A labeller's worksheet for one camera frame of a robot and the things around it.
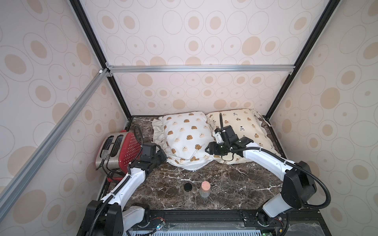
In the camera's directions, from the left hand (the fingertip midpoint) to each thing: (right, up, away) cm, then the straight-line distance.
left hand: (171, 153), depth 85 cm
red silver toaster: (-30, +2, -3) cm, 30 cm away
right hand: (+24, +2, 0) cm, 24 cm away
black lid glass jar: (+10, -19, -9) cm, 24 cm away
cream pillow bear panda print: (+50, +17, +16) cm, 55 cm away
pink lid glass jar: (+19, -17, -12) cm, 28 cm away
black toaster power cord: (-32, -9, -5) cm, 34 cm away
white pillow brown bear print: (+7, +9, +10) cm, 15 cm away
